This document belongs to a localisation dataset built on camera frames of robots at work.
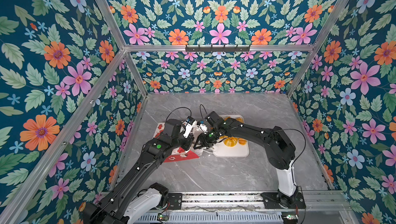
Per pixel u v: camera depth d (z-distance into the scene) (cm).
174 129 56
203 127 81
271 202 72
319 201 75
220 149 91
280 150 50
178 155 74
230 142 91
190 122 66
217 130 70
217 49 91
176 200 74
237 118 104
